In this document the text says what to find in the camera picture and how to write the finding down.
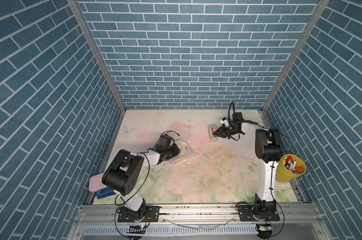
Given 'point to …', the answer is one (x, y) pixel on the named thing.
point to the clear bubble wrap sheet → (186, 152)
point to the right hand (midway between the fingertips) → (215, 134)
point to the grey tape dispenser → (212, 129)
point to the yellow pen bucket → (289, 166)
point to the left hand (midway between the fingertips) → (183, 150)
